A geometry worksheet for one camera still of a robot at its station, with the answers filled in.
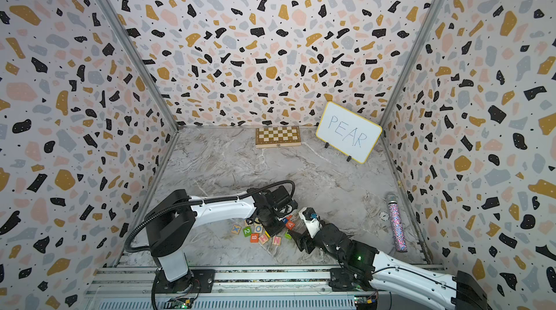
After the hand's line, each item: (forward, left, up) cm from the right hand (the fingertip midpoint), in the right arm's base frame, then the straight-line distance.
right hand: (297, 226), depth 77 cm
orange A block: (+4, +3, -8) cm, 9 cm away
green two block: (+1, +19, -8) cm, 21 cm away
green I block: (-1, +4, -9) cm, 10 cm away
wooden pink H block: (-1, +13, -9) cm, 16 cm away
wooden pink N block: (-2, +8, -8) cm, 12 cm away
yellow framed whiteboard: (+46, -24, +1) cm, 52 cm away
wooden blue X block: (+2, +24, -9) cm, 26 cm away
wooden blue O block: (+2, +15, -9) cm, 18 cm away
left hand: (+1, +6, -7) cm, 9 cm away
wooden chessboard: (+49, +12, -6) cm, 51 cm away
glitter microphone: (+1, -39, -8) cm, 40 cm away
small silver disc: (+9, -36, -11) cm, 39 cm away
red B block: (-1, +17, -9) cm, 19 cm away
